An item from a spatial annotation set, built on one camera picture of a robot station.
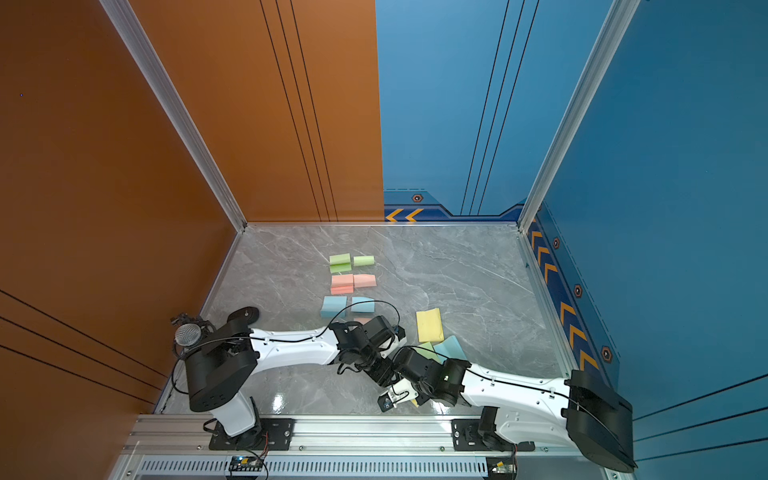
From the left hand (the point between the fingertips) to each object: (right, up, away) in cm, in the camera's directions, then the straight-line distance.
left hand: (394, 371), depth 82 cm
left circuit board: (-36, -18, -11) cm, 41 cm away
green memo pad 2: (+6, +13, -21) cm, 25 cm away
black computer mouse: (-46, +13, +10) cm, 49 cm away
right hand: (+3, +1, -1) cm, 3 cm away
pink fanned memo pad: (-18, +22, +19) cm, 34 cm away
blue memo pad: (-20, +16, +15) cm, 29 cm away
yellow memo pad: (+11, +11, +9) cm, 18 cm away
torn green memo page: (-11, +30, +27) cm, 42 cm away
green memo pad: (-19, +29, +24) cm, 42 cm away
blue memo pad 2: (+16, +6, +2) cm, 17 cm away
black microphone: (-46, +15, -15) cm, 51 cm away
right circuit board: (+26, -18, -11) cm, 34 cm away
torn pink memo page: (-11, +23, +21) cm, 33 cm away
